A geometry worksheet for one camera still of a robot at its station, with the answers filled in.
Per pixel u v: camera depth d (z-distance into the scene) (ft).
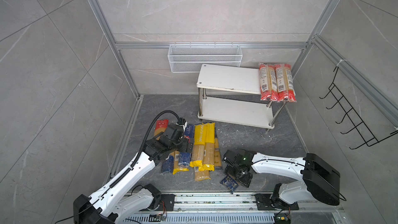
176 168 2.68
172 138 1.85
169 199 2.41
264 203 2.39
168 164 2.68
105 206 1.26
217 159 2.72
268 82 2.41
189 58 3.31
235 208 2.39
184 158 2.68
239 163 2.07
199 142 2.88
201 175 2.61
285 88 2.34
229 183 2.51
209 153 2.78
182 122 2.16
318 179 1.34
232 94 3.97
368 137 1.96
